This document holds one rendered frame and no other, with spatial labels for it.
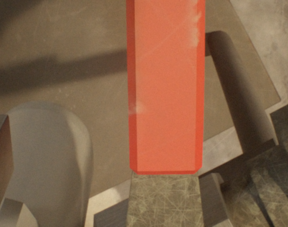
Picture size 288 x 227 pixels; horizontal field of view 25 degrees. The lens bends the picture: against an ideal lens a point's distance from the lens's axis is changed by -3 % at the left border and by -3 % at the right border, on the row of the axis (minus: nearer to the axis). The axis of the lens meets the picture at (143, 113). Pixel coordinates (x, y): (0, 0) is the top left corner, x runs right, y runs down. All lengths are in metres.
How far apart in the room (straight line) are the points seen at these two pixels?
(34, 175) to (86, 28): 0.34
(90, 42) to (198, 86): 0.50
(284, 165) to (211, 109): 0.45
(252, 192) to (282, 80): 0.46
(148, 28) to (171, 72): 0.01
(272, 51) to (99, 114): 0.19
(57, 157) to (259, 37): 0.36
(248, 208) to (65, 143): 0.17
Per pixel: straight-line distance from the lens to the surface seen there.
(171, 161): 0.18
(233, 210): 0.24
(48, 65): 0.67
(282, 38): 0.68
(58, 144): 0.38
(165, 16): 0.16
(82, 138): 0.41
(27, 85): 0.69
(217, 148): 0.71
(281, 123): 0.23
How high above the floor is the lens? 0.64
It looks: 68 degrees down
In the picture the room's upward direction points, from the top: 179 degrees counter-clockwise
